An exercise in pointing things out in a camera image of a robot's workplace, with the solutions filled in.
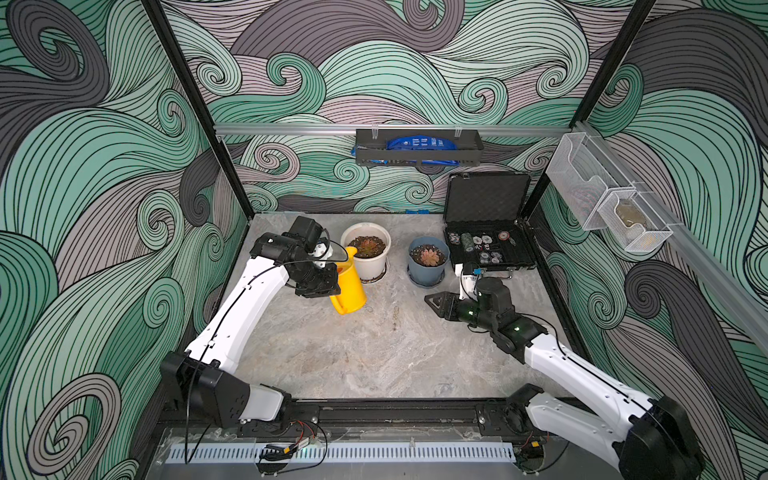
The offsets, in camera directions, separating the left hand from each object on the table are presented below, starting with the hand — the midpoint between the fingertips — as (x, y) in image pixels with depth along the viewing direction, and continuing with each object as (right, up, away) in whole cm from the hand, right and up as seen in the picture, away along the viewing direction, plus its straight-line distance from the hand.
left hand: (338, 287), depth 74 cm
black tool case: (+50, +19, +39) cm, 66 cm away
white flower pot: (+9, +3, +21) cm, 23 cm away
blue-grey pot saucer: (+28, -4, +24) cm, 37 cm away
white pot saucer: (+7, -3, +27) cm, 28 cm away
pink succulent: (+26, +7, +21) cm, 34 cm away
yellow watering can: (+3, -2, +2) cm, 4 cm away
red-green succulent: (+7, +10, +24) cm, 27 cm away
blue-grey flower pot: (+26, 0, +21) cm, 34 cm away
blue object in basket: (+24, +43, +19) cm, 52 cm away
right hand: (+25, -4, +5) cm, 26 cm away
